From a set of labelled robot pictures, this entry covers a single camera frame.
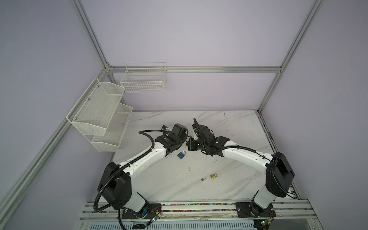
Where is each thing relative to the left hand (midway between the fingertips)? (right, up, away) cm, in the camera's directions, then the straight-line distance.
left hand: (185, 136), depth 84 cm
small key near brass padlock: (+10, -26, 0) cm, 28 cm away
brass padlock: (+17, -24, +2) cm, 30 cm away
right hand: (0, -4, -2) cm, 4 cm away
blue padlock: (-3, -13, +9) cm, 16 cm away
